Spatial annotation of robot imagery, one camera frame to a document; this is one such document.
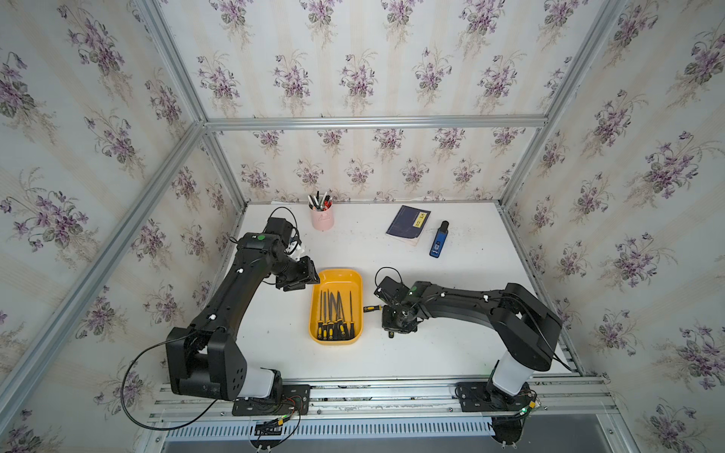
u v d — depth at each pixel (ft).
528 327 1.56
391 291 2.31
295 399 2.40
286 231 2.21
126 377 1.22
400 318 2.39
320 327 2.79
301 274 2.28
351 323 2.83
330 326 2.82
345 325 2.81
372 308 2.91
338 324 2.81
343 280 3.15
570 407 2.42
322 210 3.36
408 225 3.65
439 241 3.43
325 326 2.82
